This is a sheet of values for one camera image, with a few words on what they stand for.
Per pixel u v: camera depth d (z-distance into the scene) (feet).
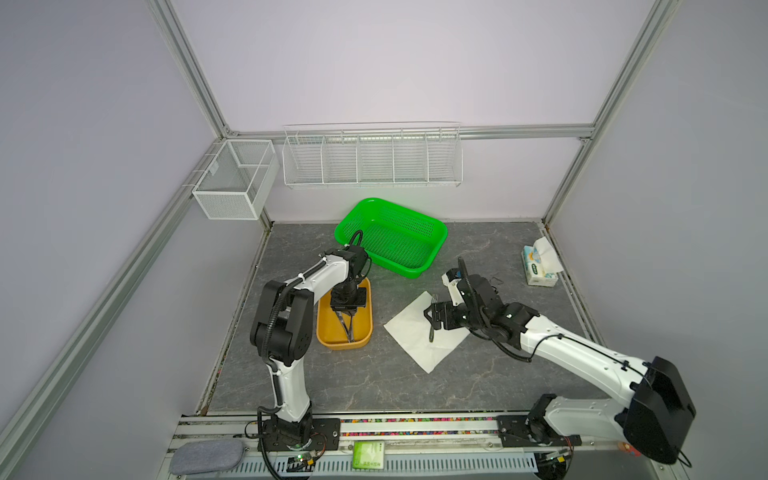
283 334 1.65
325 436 2.39
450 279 2.41
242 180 3.37
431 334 2.98
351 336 2.91
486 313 1.97
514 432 2.42
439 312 2.37
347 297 2.65
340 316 3.10
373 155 3.24
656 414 1.29
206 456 2.29
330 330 3.02
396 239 3.79
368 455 2.28
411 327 3.02
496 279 3.44
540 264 3.28
